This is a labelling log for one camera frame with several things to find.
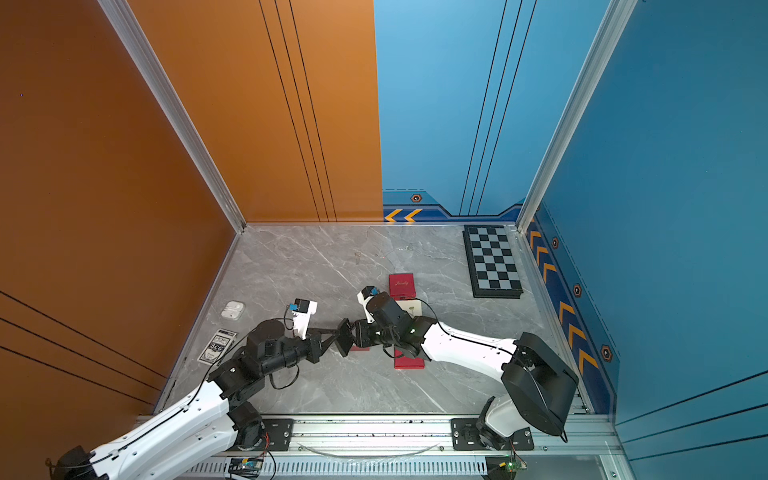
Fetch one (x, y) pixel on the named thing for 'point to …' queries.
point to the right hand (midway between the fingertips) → (352, 332)
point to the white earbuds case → (232, 310)
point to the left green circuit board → (245, 466)
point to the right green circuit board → (503, 467)
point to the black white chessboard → (493, 266)
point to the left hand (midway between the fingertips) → (341, 330)
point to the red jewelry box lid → (401, 286)
